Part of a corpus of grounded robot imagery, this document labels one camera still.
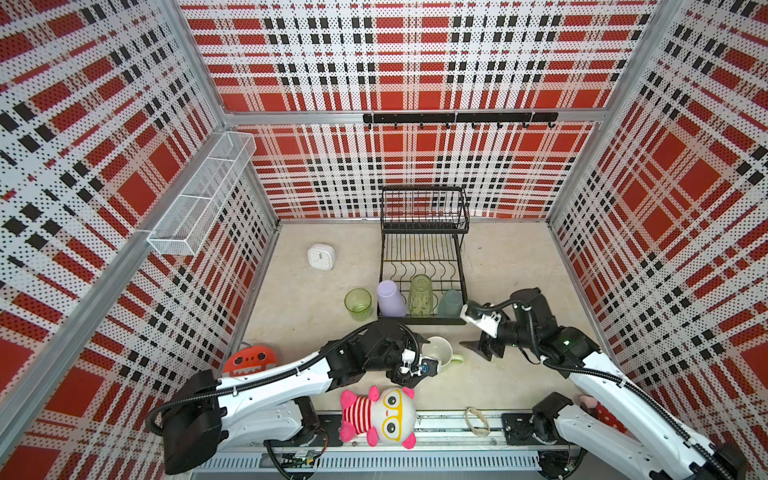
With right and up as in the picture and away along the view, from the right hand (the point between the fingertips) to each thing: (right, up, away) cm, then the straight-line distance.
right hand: (471, 328), depth 75 cm
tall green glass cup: (-12, +5, +16) cm, 20 cm away
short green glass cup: (-32, +3, +19) cm, 37 cm away
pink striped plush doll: (-21, -19, -5) cm, 29 cm away
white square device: (-46, +18, +28) cm, 57 cm away
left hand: (-12, -7, 0) cm, 14 cm away
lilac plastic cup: (-21, +5, +9) cm, 24 cm away
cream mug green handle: (-7, -7, +5) cm, 11 cm away
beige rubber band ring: (+1, -25, -2) cm, 25 cm away
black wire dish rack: (-10, +19, +33) cm, 40 cm away
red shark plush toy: (-58, -9, +2) cm, 59 cm away
